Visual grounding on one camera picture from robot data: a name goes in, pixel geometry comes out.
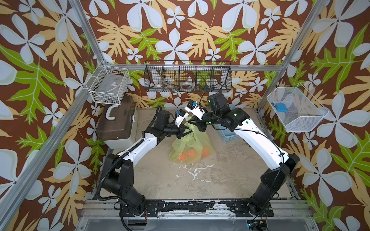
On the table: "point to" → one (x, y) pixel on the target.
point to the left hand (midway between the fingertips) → (192, 128)
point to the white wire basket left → (108, 84)
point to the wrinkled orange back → (184, 155)
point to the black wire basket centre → (188, 76)
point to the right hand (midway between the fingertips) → (189, 119)
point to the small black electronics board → (261, 224)
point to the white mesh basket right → (303, 112)
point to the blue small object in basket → (281, 107)
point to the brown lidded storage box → (117, 124)
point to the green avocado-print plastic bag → (193, 147)
